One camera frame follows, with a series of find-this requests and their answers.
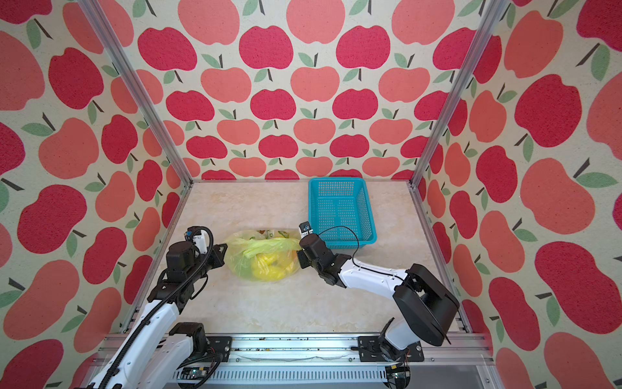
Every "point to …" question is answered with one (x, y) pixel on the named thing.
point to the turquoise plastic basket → (341, 211)
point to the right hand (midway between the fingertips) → (305, 249)
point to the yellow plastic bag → (262, 255)
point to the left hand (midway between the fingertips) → (227, 248)
